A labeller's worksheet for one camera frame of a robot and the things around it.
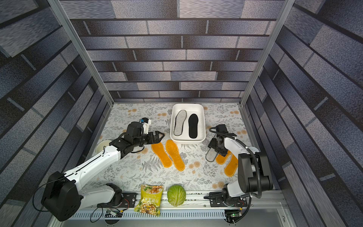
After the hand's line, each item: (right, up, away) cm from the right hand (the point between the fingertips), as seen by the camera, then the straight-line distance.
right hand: (214, 147), depth 92 cm
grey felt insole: (-24, +19, +16) cm, 34 cm away
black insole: (-13, +17, +14) cm, 26 cm away
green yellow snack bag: (-38, -21, -21) cm, 48 cm away
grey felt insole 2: (-3, -4, -2) cm, 6 cm away
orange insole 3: (+3, -7, -5) cm, 9 cm away
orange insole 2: (-28, -2, 0) cm, 28 cm away
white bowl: (-75, +2, -2) cm, 75 cm away
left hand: (-35, +10, -11) cm, 38 cm away
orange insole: (-38, -1, +1) cm, 38 cm away
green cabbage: (-25, -19, -23) cm, 38 cm away
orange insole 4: (+8, -12, -7) cm, 16 cm away
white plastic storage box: (-18, +15, +13) cm, 27 cm away
